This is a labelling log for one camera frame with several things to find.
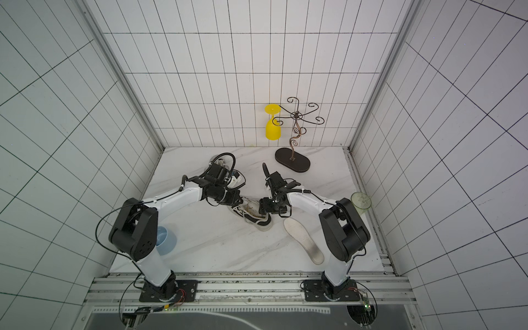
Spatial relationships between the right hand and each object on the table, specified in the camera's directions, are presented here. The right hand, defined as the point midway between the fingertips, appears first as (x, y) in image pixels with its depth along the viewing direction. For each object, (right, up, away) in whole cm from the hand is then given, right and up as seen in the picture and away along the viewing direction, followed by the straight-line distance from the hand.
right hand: (267, 206), depth 91 cm
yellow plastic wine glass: (+3, +37, +7) cm, 38 cm away
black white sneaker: (-8, -2, 0) cm, 8 cm away
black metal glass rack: (+16, +21, +22) cm, 35 cm away
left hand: (-12, +1, -4) cm, 13 cm away
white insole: (+18, -15, -8) cm, 25 cm away
